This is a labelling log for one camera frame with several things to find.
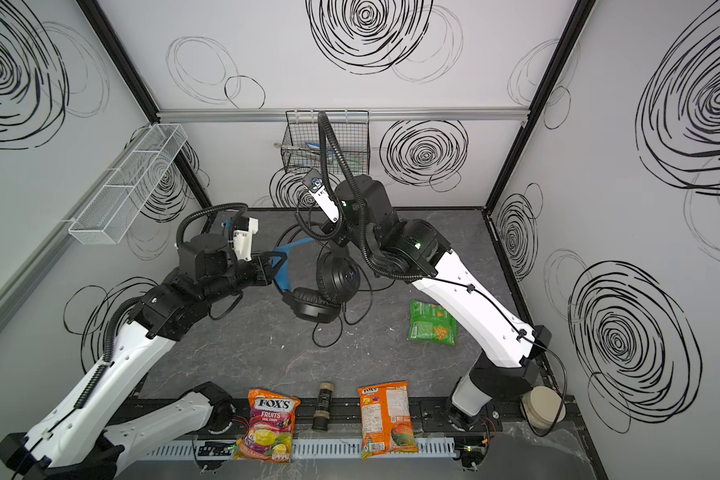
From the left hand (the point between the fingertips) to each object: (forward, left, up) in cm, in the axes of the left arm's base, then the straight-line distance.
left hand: (287, 256), depth 66 cm
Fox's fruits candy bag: (-30, +4, -27) cm, 41 cm away
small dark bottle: (-26, -8, -30) cm, 41 cm away
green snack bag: (-2, -37, -29) cm, 47 cm away
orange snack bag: (-27, -23, -30) cm, 46 cm away
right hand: (+5, -10, +13) cm, 17 cm away
